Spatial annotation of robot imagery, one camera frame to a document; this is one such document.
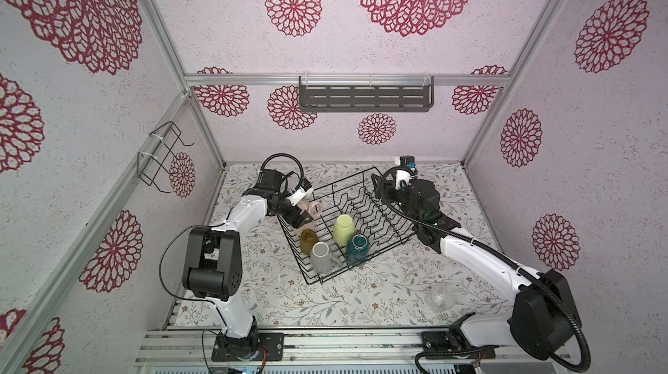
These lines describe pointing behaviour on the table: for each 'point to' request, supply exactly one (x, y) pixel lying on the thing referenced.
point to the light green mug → (344, 229)
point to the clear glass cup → (441, 296)
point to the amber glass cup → (308, 238)
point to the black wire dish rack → (353, 195)
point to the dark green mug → (357, 250)
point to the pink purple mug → (313, 210)
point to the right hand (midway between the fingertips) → (383, 170)
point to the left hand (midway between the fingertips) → (301, 214)
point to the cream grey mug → (322, 261)
